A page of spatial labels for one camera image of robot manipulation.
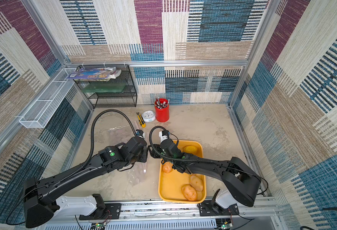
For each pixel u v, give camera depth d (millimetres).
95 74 819
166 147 613
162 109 992
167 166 828
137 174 837
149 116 1112
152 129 651
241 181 435
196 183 759
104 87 970
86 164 467
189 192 738
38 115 702
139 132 664
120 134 1032
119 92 956
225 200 576
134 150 557
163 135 734
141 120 1091
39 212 379
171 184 828
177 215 729
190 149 895
